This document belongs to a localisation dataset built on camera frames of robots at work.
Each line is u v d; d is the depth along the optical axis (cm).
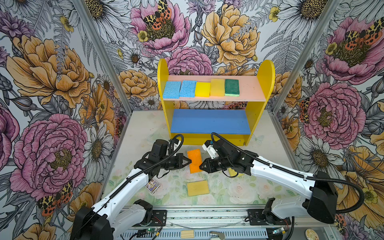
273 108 124
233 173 62
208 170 65
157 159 61
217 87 72
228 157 58
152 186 83
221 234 70
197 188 82
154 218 73
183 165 72
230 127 92
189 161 76
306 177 43
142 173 53
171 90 73
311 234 70
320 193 40
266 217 66
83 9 72
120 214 46
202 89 73
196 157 76
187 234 70
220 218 76
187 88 74
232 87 74
